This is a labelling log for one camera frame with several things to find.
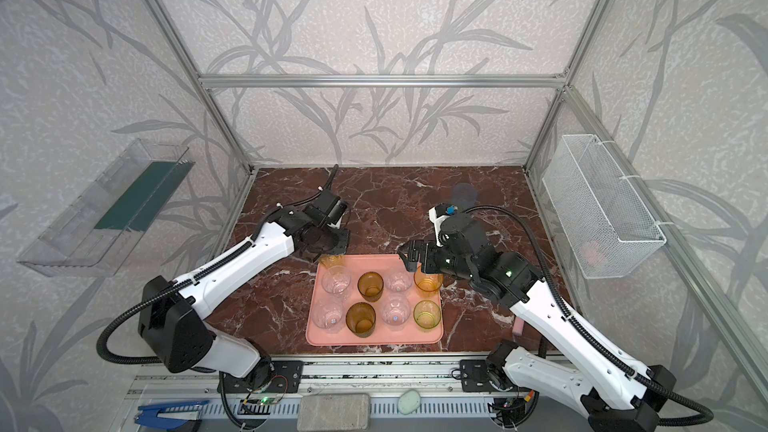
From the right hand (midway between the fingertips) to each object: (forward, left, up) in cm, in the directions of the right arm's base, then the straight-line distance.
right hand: (413, 241), depth 69 cm
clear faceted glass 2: (-9, +24, -24) cm, 35 cm away
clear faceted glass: (0, +22, -24) cm, 33 cm away
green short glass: (-9, -4, -26) cm, 27 cm away
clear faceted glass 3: (+1, +4, -25) cm, 25 cm away
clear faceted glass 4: (-8, +5, -26) cm, 28 cm away
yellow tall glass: (+6, +25, -22) cm, 34 cm away
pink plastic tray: (+6, +9, -25) cm, 27 cm away
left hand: (+7, +18, -10) cm, 22 cm away
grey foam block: (-31, +18, -22) cm, 42 cm away
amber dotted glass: (-1, +12, -24) cm, 27 cm away
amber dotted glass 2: (-10, +14, -25) cm, 30 cm away
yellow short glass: (0, -5, -25) cm, 25 cm away
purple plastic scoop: (-12, -29, -25) cm, 40 cm away
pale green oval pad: (-29, +1, -24) cm, 38 cm away
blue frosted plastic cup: (+26, -17, -15) cm, 35 cm away
